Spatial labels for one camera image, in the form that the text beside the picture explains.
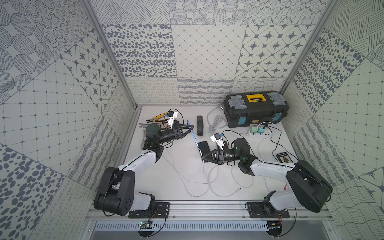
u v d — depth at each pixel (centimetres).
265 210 66
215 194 80
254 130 98
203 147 95
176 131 67
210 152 72
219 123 110
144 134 62
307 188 43
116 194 42
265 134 101
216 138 71
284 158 91
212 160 71
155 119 110
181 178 86
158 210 73
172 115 72
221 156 67
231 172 88
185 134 76
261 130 98
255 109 99
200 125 107
